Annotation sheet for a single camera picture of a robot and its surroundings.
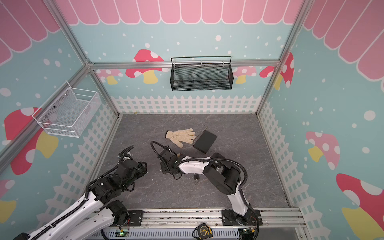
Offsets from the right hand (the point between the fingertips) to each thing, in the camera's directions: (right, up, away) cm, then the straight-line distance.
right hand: (164, 165), depth 90 cm
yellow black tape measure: (+22, -25, -22) cm, 40 cm away
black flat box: (+26, +13, +15) cm, 33 cm away
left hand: (-8, +2, -11) cm, 14 cm away
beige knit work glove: (+12, +17, +16) cm, 27 cm away
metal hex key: (+27, +24, +22) cm, 42 cm away
